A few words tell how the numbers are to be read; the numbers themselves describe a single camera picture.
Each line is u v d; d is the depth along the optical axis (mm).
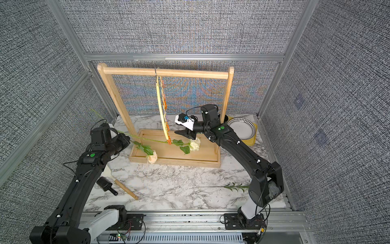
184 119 605
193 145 779
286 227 723
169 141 702
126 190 835
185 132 653
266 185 425
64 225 377
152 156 837
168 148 943
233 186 840
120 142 675
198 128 650
